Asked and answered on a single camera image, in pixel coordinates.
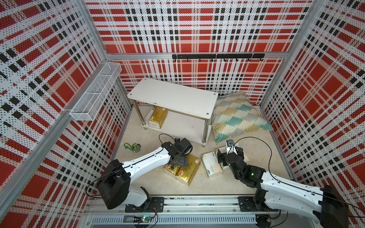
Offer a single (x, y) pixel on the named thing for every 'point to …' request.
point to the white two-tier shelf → (189, 109)
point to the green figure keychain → (135, 147)
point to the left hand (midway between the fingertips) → (178, 160)
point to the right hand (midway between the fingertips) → (228, 148)
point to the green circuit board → (145, 219)
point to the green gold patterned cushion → (236, 115)
